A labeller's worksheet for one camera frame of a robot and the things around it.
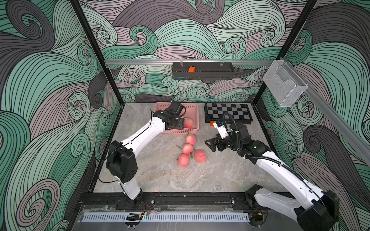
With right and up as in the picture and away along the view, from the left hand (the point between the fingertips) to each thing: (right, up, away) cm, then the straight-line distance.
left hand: (177, 122), depth 85 cm
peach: (+7, -1, +15) cm, 17 cm away
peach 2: (+4, -22, -3) cm, 23 cm away
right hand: (+20, -8, -8) cm, 23 cm away
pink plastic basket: (+11, +7, +26) cm, 29 cm away
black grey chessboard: (+50, +6, +25) cm, 56 cm away
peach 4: (+14, -20, -2) cm, 25 cm away
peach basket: (+8, -12, +7) cm, 16 cm away
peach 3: (+6, -17, +3) cm, 18 cm away
